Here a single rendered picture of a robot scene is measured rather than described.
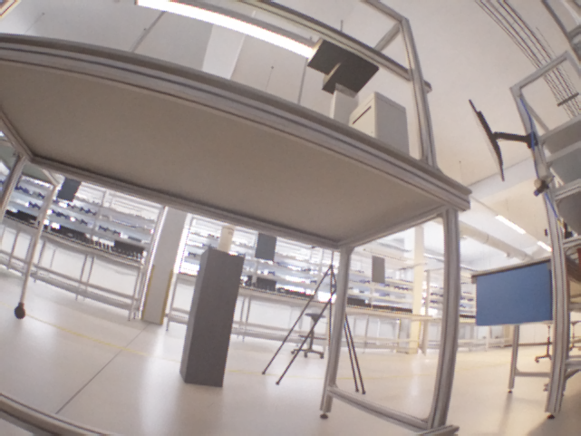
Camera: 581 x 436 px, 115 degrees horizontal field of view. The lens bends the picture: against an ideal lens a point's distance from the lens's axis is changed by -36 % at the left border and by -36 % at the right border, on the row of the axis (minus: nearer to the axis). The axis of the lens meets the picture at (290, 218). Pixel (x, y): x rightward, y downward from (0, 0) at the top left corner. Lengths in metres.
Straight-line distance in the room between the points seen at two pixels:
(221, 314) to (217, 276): 0.23
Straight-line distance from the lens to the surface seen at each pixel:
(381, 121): 0.91
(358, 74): 1.28
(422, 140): 1.03
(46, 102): 1.18
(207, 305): 1.79
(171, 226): 5.39
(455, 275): 1.01
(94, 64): 0.79
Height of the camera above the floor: 0.49
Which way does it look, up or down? 20 degrees up
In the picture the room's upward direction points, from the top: 9 degrees clockwise
